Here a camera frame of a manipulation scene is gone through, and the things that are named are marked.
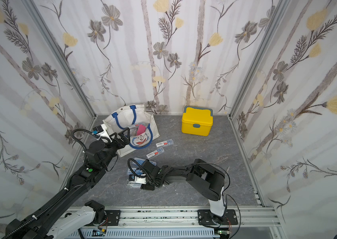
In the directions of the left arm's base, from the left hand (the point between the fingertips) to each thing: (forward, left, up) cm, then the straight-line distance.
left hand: (124, 130), depth 73 cm
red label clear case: (+4, -15, -29) cm, 33 cm away
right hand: (-15, -6, -28) cm, 32 cm away
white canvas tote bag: (+25, +4, -16) cm, 30 cm away
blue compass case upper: (-12, -8, -10) cm, 18 cm away
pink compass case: (+18, -3, -22) cm, 29 cm away
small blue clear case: (+10, -20, -28) cm, 36 cm away
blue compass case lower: (-17, -7, -12) cm, 22 cm away
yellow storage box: (+19, -42, -16) cm, 49 cm away
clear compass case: (-18, -2, -28) cm, 34 cm away
